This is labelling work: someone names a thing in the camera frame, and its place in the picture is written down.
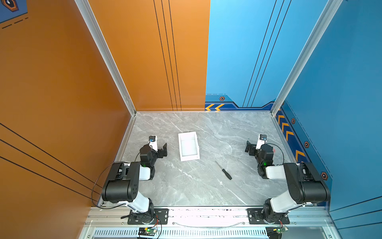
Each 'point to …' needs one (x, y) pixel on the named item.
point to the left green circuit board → (146, 231)
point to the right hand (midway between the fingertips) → (255, 142)
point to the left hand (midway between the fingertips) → (159, 141)
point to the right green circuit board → (275, 232)
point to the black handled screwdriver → (225, 173)
